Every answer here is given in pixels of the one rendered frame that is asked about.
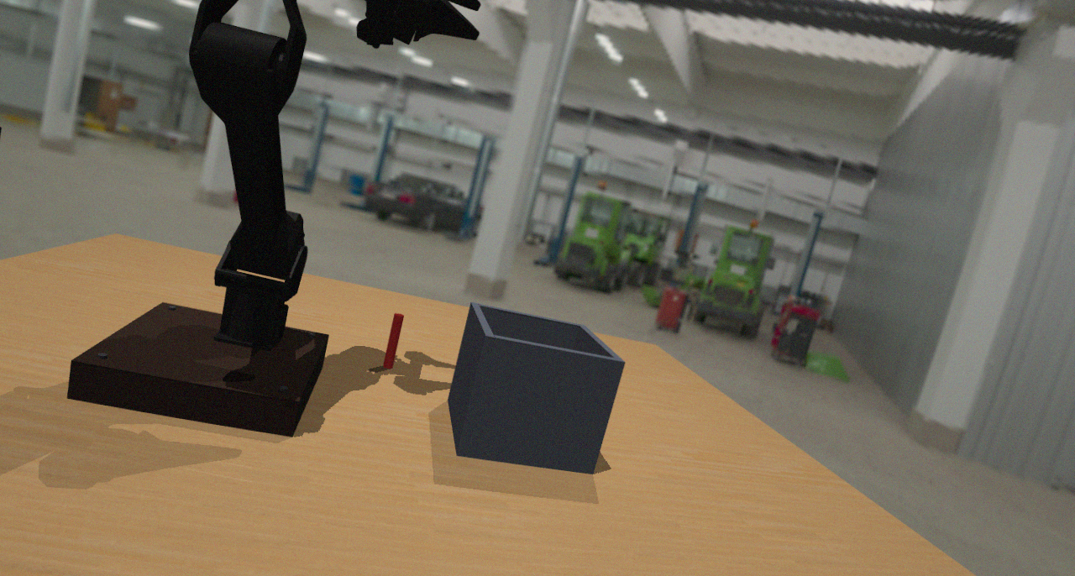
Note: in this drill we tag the dark red peg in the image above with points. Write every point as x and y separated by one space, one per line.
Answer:
393 341

